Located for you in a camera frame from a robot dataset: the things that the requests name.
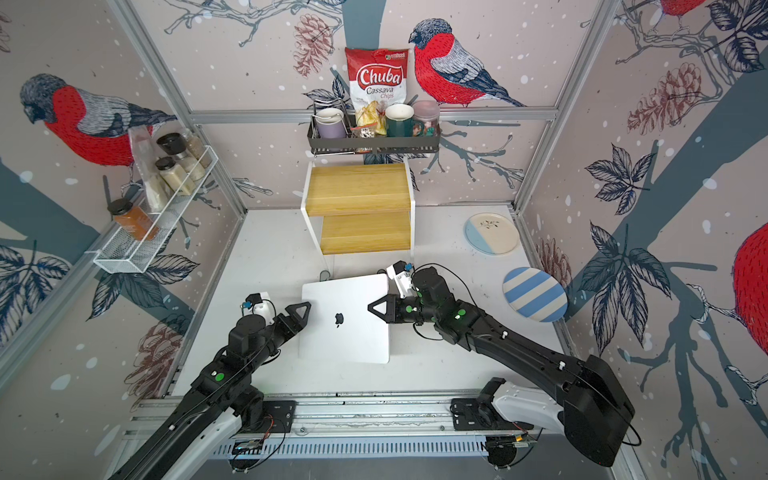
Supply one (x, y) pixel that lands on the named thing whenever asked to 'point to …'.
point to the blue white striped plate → (535, 294)
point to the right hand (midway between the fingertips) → (370, 306)
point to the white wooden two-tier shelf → (360, 206)
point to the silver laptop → (339, 325)
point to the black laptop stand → (320, 275)
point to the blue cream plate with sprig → (491, 233)
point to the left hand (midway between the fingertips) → (308, 304)
